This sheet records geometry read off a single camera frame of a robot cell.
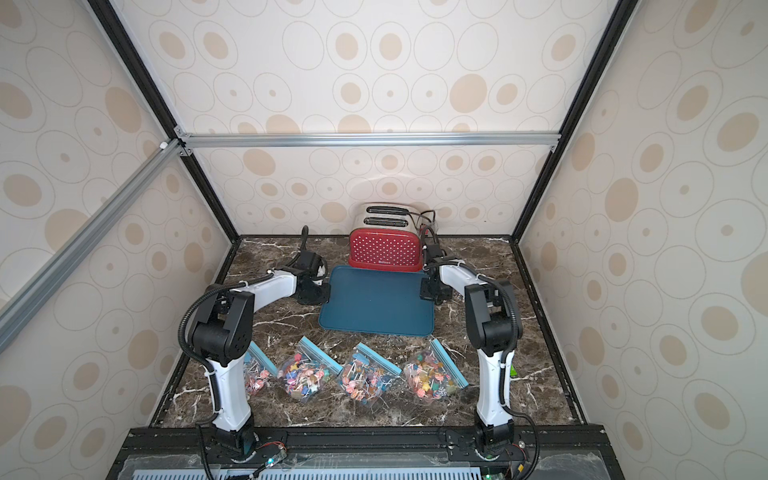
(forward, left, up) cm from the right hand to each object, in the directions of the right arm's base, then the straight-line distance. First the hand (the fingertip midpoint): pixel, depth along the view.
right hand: (445, 296), depth 103 cm
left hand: (-4, +37, +3) cm, 38 cm away
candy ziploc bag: (-29, +54, +3) cm, 62 cm away
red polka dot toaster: (+11, +20, +18) cm, 29 cm away
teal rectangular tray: (-4, +24, +2) cm, 24 cm away
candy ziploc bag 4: (-28, +5, +2) cm, 28 cm away
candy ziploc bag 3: (-30, +23, +4) cm, 38 cm away
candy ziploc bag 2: (-29, +40, +3) cm, 50 cm away
